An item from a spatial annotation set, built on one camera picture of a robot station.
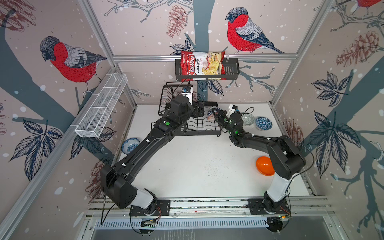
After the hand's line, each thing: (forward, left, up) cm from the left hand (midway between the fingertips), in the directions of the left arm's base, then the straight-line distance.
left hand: (196, 101), depth 72 cm
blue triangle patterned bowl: (+12, -50, -35) cm, 62 cm away
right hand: (+6, -7, -14) cm, 17 cm away
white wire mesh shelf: (+3, +52, -7) cm, 52 cm away
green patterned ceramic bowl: (+16, -39, -35) cm, 55 cm away
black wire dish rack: (+10, +1, -34) cm, 35 cm away
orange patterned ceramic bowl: (+6, -9, -15) cm, 19 cm away
